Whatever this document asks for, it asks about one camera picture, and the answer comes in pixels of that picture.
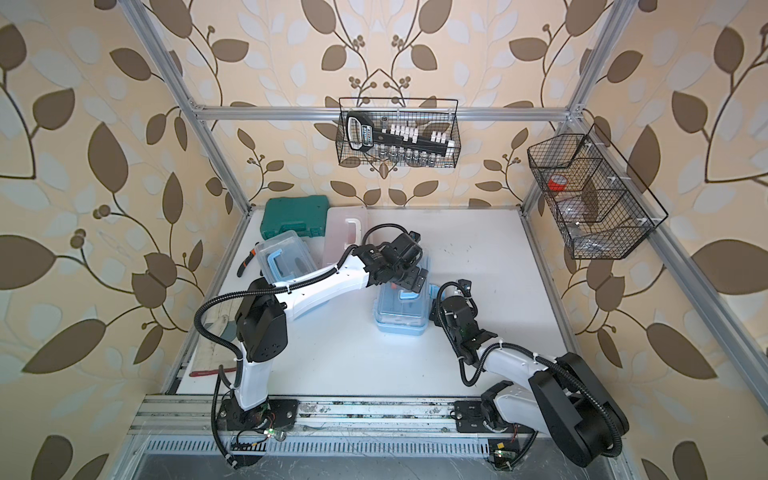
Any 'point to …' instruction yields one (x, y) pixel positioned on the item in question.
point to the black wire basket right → (601, 207)
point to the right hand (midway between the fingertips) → (445, 303)
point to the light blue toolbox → (401, 310)
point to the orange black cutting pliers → (245, 263)
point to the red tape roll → (557, 183)
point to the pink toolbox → (343, 227)
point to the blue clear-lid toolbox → (285, 256)
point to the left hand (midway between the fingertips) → (408, 270)
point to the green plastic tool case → (305, 215)
